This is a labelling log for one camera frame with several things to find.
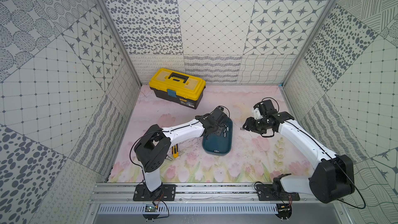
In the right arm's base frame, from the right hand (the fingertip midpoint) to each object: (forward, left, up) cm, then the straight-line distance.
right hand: (247, 129), depth 83 cm
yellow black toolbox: (+24, +36, +6) cm, 44 cm away
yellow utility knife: (-9, +40, -10) cm, 42 cm away
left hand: (+5, +16, -2) cm, 16 cm away
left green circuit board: (-35, +49, -13) cm, 61 cm away
